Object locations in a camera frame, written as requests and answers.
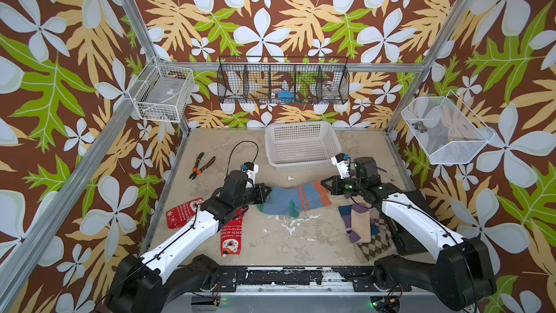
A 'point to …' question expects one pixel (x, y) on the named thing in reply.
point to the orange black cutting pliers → (195, 171)
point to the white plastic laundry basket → (301, 145)
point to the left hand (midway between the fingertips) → (273, 186)
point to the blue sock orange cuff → (294, 199)
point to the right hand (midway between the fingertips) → (320, 181)
